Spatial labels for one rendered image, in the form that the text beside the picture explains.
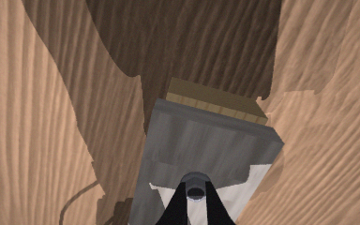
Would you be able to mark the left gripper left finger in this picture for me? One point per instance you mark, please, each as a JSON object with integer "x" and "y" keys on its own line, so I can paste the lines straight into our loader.
{"x": 176, "y": 213}

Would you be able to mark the light wooden plank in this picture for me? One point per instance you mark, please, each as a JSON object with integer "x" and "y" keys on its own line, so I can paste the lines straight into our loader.
{"x": 216, "y": 101}

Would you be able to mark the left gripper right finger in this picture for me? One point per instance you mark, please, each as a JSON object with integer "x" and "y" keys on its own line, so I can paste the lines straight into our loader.
{"x": 216, "y": 212}

